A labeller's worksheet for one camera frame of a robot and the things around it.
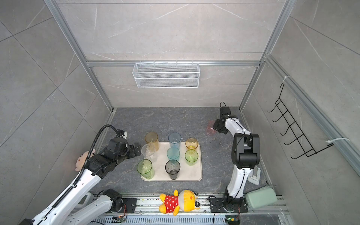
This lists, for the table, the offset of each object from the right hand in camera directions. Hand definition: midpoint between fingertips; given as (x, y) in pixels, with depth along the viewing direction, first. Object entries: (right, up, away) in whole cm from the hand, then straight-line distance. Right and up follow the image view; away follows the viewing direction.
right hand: (219, 127), depth 99 cm
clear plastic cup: (-48, -14, -14) cm, 51 cm away
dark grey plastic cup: (-32, -19, -28) cm, 47 cm away
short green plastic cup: (-21, -18, -10) cm, 29 cm away
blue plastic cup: (-31, -6, -15) cm, 35 cm away
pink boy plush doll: (-89, -19, -15) cm, 92 cm away
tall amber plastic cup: (-46, -6, -13) cm, 48 cm away
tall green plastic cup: (-50, -24, -13) cm, 57 cm away
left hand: (-53, -8, -23) cm, 58 cm away
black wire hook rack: (+29, +13, -23) cm, 39 cm away
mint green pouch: (+16, -36, -25) cm, 47 cm away
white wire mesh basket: (-38, +38, +1) cm, 54 cm away
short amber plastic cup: (-20, -10, -7) cm, 24 cm away
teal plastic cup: (-33, -16, -9) cm, 38 cm away
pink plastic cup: (-4, -3, +10) cm, 11 cm away
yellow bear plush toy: (-24, -35, -31) cm, 53 cm away
